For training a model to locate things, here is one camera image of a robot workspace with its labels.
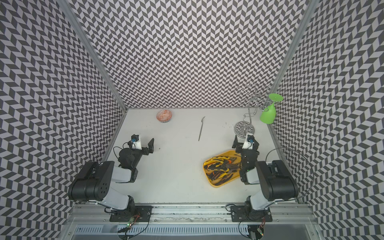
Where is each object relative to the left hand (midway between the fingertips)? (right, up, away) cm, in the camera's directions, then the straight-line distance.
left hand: (146, 138), depth 91 cm
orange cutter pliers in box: (+46, -20, -9) cm, 51 cm away
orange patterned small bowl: (+6, +14, +21) cm, 26 cm away
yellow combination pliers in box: (+44, -13, -8) cm, 47 cm away
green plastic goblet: (+74, +13, -4) cm, 75 cm away
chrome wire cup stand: (+63, +23, -10) cm, 68 cm away
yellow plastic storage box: (+54, -15, -4) cm, 57 cm away
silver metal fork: (+35, +11, +20) cm, 42 cm away
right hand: (+60, 0, -2) cm, 60 cm away
